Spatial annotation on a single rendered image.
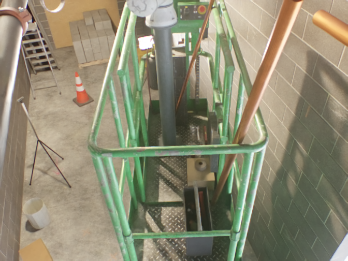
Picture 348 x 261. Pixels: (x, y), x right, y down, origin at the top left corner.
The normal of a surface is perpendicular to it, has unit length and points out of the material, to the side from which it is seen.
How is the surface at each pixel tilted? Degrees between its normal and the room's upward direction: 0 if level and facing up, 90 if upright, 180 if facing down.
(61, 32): 90
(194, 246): 90
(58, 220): 0
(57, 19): 90
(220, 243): 0
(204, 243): 90
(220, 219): 0
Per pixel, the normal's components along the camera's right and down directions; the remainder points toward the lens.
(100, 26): 0.33, 0.63
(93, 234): -0.03, -0.74
